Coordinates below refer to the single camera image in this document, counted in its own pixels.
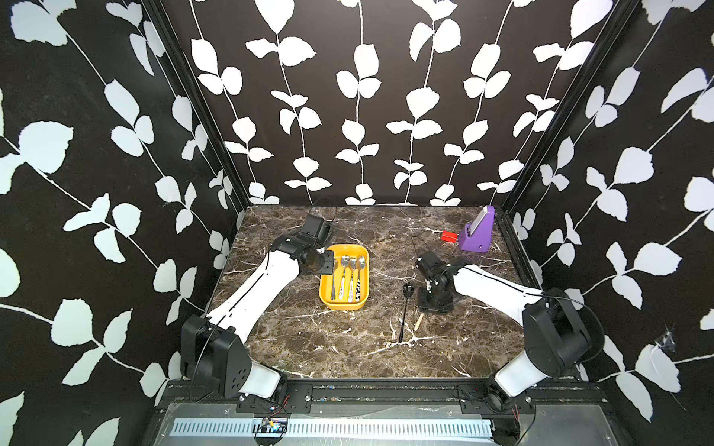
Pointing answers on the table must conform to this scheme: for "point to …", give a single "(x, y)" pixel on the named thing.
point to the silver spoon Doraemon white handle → (345, 260)
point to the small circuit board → (270, 428)
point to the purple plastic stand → (477, 234)
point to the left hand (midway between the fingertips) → (326, 260)
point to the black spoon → (407, 291)
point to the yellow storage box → (348, 288)
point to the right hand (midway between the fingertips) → (420, 306)
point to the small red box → (449, 237)
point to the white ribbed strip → (340, 428)
